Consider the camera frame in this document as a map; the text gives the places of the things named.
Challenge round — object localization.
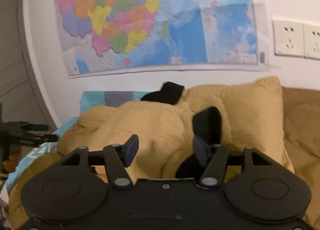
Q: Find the tan puffer coat black collar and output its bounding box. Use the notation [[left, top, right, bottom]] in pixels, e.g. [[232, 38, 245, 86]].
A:
[[9, 77, 293, 229]]

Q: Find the grey wardrobe door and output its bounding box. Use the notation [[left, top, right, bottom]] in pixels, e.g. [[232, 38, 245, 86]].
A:
[[0, 0, 57, 131]]

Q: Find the teal grey striped bedsheet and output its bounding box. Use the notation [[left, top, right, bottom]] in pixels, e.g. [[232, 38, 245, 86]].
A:
[[4, 91, 148, 194]]

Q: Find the brown pillow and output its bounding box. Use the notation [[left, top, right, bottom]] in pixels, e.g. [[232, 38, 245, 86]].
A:
[[283, 87, 320, 229]]

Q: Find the white socket left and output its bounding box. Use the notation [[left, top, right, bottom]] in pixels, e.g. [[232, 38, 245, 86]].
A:
[[273, 19, 304, 58]]

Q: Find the white socket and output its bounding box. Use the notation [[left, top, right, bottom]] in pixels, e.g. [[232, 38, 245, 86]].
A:
[[273, 19, 304, 58], [303, 24, 320, 60]]

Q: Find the white socket middle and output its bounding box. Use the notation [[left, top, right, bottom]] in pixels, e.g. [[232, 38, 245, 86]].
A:
[[303, 24, 320, 60]]

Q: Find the colourful wall map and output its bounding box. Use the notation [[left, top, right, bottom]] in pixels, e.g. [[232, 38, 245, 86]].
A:
[[55, 0, 270, 78]]

